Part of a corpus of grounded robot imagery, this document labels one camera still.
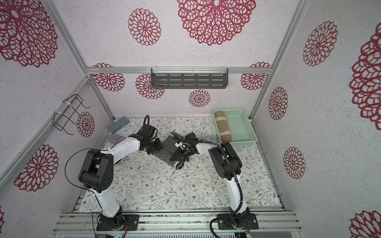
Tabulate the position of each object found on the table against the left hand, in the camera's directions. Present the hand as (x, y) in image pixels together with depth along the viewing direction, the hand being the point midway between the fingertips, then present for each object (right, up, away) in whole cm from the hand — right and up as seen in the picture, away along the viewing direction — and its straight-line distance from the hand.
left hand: (163, 148), depth 95 cm
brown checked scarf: (+42, +12, +11) cm, 45 cm away
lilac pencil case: (-35, +6, +8) cm, 36 cm away
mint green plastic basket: (+52, +14, +21) cm, 58 cm away
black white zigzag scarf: (+3, -1, +4) cm, 5 cm away
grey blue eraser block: (-38, +16, +18) cm, 45 cm away
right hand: (+6, -7, -4) cm, 10 cm away
